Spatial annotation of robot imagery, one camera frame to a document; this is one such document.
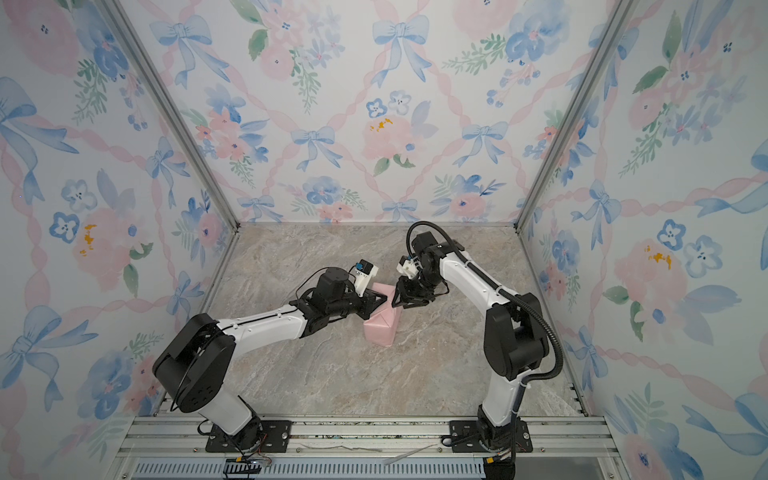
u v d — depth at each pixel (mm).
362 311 764
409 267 832
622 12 680
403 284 771
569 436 764
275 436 742
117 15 690
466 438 723
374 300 766
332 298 683
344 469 703
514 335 481
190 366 457
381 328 802
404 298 760
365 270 763
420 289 752
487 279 539
